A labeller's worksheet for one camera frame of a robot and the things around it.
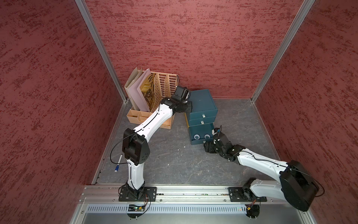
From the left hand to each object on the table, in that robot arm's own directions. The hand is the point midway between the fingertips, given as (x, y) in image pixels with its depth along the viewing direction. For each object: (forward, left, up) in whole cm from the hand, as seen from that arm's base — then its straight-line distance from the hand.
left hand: (188, 109), depth 86 cm
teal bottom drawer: (-6, -8, -20) cm, 23 cm away
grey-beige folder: (+23, +37, +8) cm, 44 cm away
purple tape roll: (-8, -7, -21) cm, 24 cm away
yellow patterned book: (+18, +29, -1) cm, 34 cm away
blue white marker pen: (-30, +44, -21) cm, 57 cm away
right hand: (-18, -13, -17) cm, 28 cm away
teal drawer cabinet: (-2, -9, -10) cm, 14 cm away
